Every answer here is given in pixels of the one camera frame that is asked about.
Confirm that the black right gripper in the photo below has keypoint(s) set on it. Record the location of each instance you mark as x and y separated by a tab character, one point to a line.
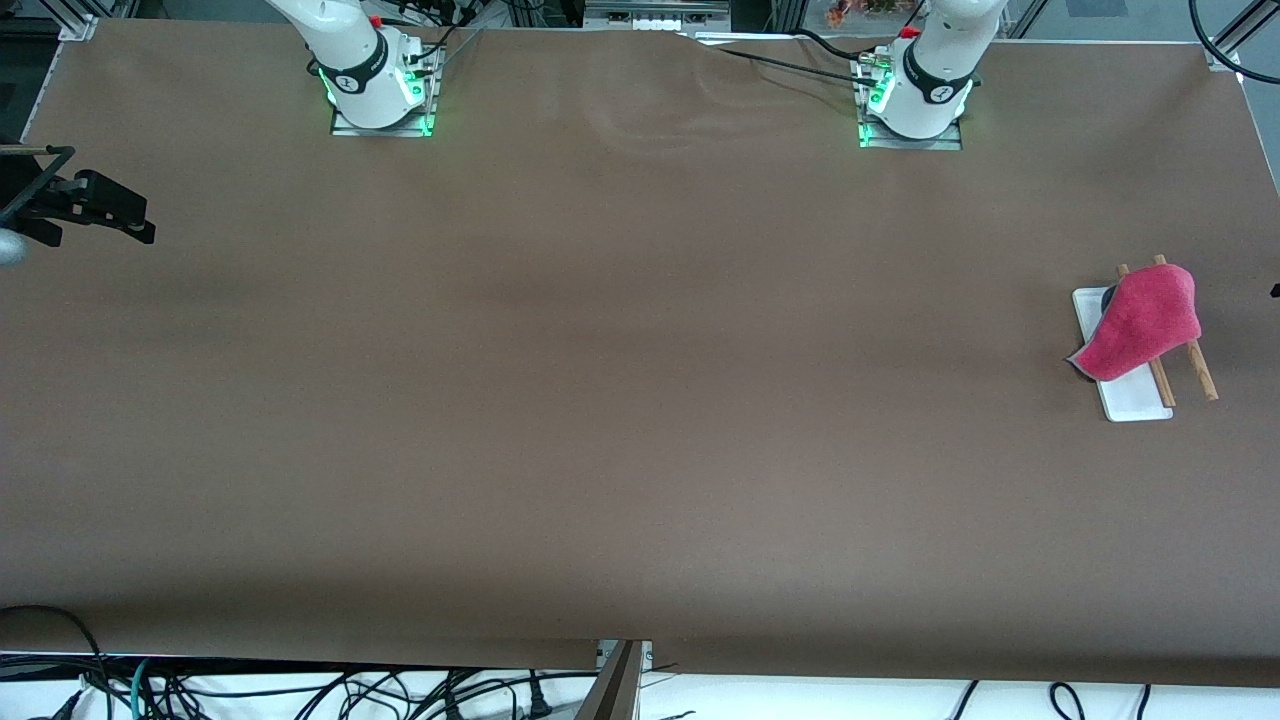
22	192

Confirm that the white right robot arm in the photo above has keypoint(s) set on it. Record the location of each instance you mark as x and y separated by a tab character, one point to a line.
355	50

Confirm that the pink fluffy towel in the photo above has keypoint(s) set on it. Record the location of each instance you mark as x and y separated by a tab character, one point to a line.
1145	320

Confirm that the aluminium frame corner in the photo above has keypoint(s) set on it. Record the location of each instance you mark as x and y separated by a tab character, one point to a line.
78	22
1222	52

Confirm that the silver socket strip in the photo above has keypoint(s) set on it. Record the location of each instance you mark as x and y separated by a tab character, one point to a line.
655	12

